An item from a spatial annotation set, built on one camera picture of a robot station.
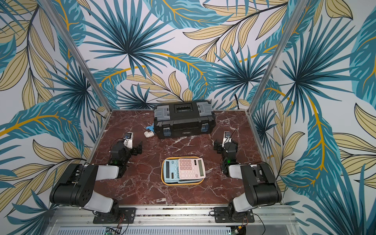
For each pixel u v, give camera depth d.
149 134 1.02
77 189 0.44
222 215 0.73
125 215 0.73
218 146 0.84
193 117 0.93
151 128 1.07
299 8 0.69
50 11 0.69
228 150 0.70
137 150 0.86
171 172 0.80
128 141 0.78
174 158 0.84
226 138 0.78
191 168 0.80
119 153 0.69
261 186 0.45
